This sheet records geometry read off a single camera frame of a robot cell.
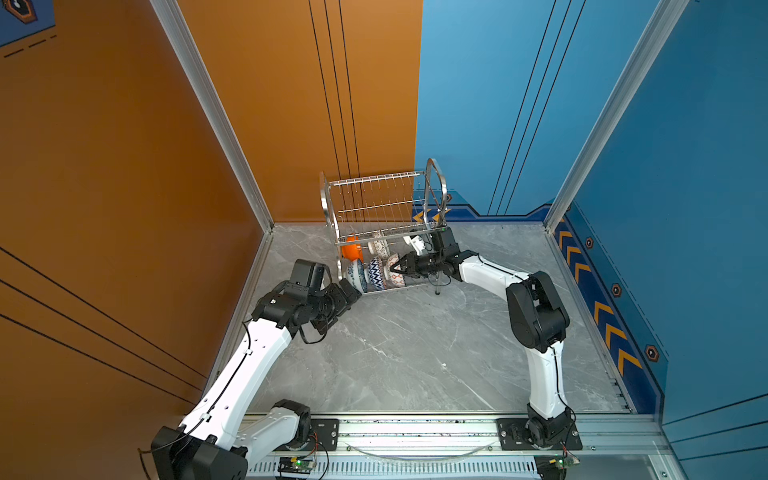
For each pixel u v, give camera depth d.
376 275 0.89
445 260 0.79
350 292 0.68
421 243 0.89
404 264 0.87
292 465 0.71
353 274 0.89
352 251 0.97
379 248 0.97
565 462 0.70
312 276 0.59
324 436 0.73
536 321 0.55
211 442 0.38
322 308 0.62
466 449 0.72
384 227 0.83
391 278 0.92
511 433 0.73
